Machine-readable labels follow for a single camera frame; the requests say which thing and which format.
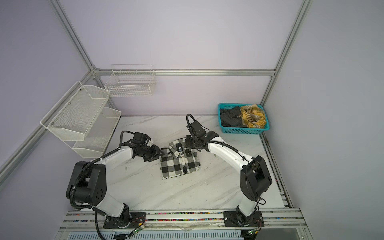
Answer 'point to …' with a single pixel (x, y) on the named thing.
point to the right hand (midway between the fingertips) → (186, 142)
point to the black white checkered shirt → (178, 159)
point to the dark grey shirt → (231, 117)
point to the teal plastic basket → (243, 129)
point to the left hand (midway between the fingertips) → (161, 155)
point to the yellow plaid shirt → (252, 116)
